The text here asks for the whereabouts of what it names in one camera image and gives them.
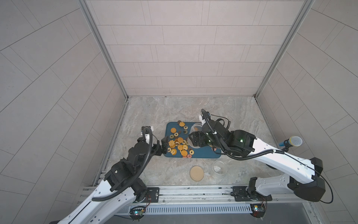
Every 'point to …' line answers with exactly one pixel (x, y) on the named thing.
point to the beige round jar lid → (196, 173)
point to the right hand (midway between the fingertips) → (194, 136)
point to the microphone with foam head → (294, 141)
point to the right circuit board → (258, 210)
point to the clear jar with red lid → (219, 167)
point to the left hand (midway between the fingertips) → (163, 135)
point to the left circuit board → (137, 213)
